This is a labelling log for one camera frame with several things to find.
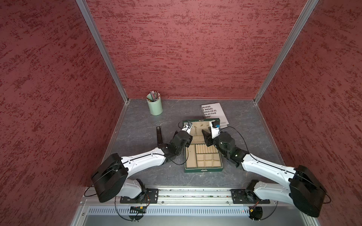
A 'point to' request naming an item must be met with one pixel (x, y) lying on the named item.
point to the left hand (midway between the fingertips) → (186, 133)
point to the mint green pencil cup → (156, 107)
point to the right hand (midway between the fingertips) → (205, 131)
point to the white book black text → (215, 111)
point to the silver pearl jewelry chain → (195, 130)
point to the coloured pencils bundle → (155, 95)
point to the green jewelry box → (199, 157)
